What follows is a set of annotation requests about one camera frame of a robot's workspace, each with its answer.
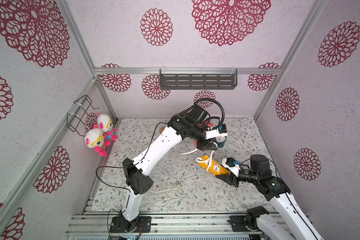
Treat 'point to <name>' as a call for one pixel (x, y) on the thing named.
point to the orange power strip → (215, 168)
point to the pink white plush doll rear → (104, 124)
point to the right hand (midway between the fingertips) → (218, 169)
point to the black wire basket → (75, 120)
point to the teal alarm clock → (220, 141)
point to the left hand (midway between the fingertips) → (212, 143)
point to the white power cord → (198, 159)
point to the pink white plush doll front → (94, 138)
